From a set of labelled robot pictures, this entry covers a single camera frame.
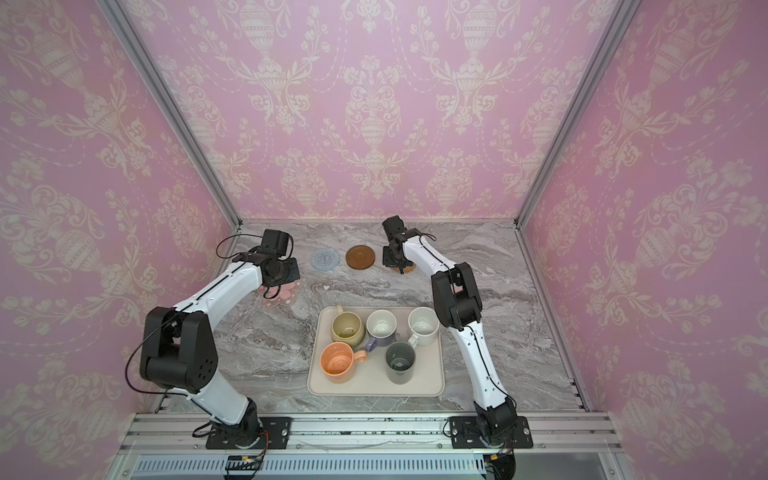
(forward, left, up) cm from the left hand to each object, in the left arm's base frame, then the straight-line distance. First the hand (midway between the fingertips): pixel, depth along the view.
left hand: (291, 272), depth 93 cm
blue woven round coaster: (+13, -7, -10) cm, 18 cm away
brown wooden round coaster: (+14, -20, -10) cm, 26 cm away
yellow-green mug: (-13, -18, -9) cm, 24 cm away
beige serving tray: (-27, -26, -10) cm, 39 cm away
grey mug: (-24, -34, -8) cm, 42 cm away
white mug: (-12, -41, -9) cm, 44 cm away
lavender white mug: (-14, -28, -10) cm, 33 cm away
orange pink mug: (-24, -17, -8) cm, 30 cm away
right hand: (+13, -32, -9) cm, 36 cm away
